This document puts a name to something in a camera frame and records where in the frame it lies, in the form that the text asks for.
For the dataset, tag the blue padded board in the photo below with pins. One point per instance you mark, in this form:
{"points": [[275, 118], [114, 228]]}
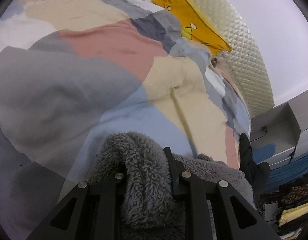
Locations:
{"points": [[265, 152]]}

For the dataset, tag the blue curtain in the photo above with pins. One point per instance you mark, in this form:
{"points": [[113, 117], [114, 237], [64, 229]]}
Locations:
{"points": [[293, 170]]}

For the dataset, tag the black wall socket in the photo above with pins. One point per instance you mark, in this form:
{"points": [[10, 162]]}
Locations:
{"points": [[264, 129]]}

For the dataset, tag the patchwork pastel duvet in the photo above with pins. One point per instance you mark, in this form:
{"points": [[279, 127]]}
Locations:
{"points": [[94, 80]]}

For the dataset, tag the dark patterned cloth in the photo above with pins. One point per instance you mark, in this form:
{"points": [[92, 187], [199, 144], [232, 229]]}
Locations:
{"points": [[296, 192]]}

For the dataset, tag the cream quilted headboard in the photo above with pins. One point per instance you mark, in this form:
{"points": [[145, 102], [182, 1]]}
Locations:
{"points": [[243, 55]]}

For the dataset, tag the grey fleece zip jacket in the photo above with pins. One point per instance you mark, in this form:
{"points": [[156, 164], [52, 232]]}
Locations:
{"points": [[144, 180]]}

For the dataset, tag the grey white wardrobe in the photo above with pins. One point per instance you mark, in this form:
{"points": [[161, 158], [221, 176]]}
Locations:
{"points": [[281, 120]]}

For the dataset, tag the black garment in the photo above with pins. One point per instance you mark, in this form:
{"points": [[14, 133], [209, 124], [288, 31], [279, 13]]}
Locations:
{"points": [[251, 165]]}

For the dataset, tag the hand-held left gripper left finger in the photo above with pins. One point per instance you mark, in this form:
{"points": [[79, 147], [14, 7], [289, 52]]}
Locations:
{"points": [[111, 187]]}

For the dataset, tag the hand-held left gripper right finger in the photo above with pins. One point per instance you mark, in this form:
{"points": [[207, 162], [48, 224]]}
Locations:
{"points": [[177, 180]]}

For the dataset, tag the patchwork pillow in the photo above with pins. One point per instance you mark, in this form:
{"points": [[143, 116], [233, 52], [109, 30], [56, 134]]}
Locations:
{"points": [[220, 73]]}

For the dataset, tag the yellow folded cloth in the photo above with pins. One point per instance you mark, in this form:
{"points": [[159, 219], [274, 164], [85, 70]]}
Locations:
{"points": [[296, 213]]}

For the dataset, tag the yellow crown print pillow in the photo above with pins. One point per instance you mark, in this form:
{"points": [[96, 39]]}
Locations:
{"points": [[193, 17]]}

